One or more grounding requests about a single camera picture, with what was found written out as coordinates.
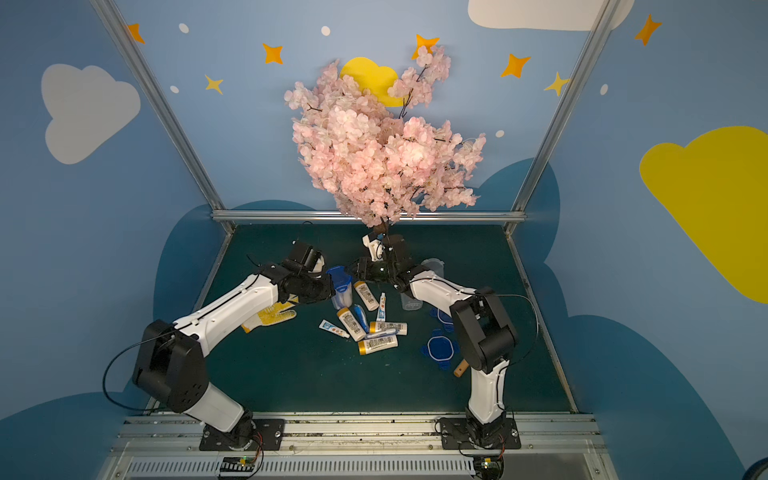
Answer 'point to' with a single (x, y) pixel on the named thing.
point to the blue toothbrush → (360, 314)
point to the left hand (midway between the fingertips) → (336, 287)
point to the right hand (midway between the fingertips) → (352, 267)
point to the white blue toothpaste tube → (381, 315)
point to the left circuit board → (237, 464)
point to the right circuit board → (488, 466)
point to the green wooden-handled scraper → (461, 368)
